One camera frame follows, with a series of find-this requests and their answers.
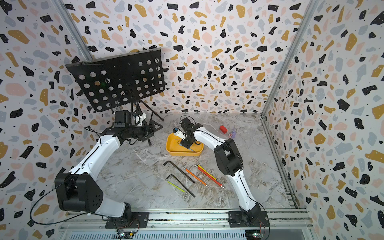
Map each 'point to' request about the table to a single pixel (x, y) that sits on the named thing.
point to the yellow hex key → (205, 170)
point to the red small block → (223, 129)
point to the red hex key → (207, 175)
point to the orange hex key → (193, 174)
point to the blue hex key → (191, 149)
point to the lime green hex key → (176, 186)
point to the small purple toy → (233, 133)
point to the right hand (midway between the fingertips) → (185, 142)
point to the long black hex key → (192, 180)
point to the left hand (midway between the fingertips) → (158, 129)
